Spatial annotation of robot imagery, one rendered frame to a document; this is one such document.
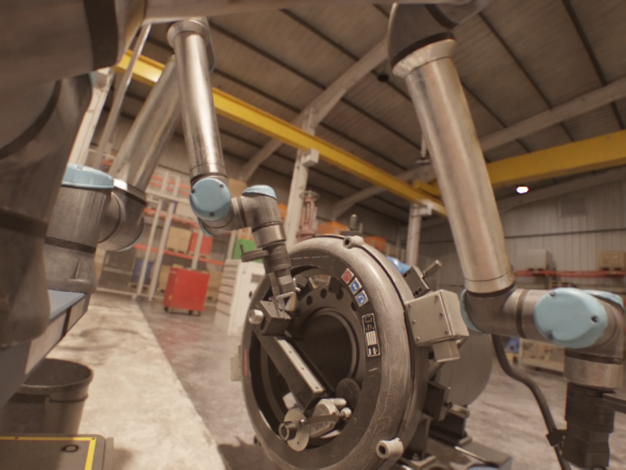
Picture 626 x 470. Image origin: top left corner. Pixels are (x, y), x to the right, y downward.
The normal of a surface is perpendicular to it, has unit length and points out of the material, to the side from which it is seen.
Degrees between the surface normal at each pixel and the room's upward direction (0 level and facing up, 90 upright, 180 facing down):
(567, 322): 90
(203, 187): 94
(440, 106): 118
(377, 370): 90
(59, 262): 70
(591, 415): 90
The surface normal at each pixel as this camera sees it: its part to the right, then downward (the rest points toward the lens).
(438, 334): -0.76, -0.24
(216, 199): 0.14, -0.08
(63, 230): 0.60, -0.05
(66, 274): 0.84, -0.29
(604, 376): -0.36, -0.23
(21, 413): 0.35, -0.06
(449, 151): -0.62, 0.31
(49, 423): 0.82, 0.08
